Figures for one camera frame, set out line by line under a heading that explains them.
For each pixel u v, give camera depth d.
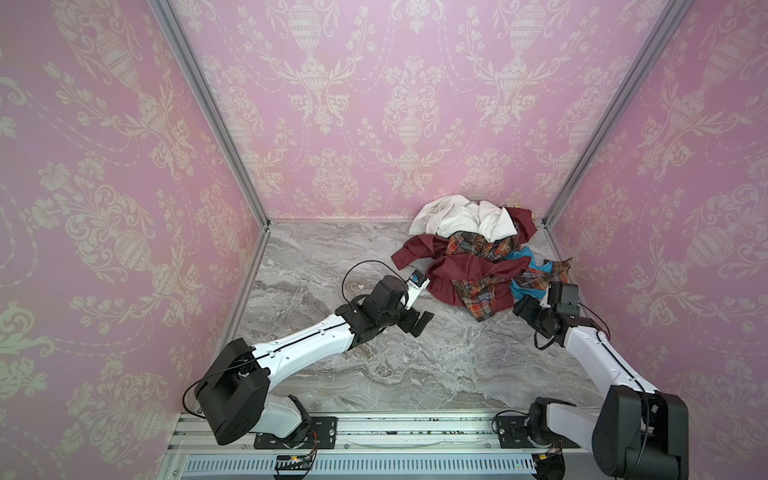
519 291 0.99
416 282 0.70
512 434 0.73
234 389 0.42
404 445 0.73
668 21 0.70
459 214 1.00
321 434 0.74
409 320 0.71
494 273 0.93
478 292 0.96
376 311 0.61
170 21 0.70
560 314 0.65
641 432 0.42
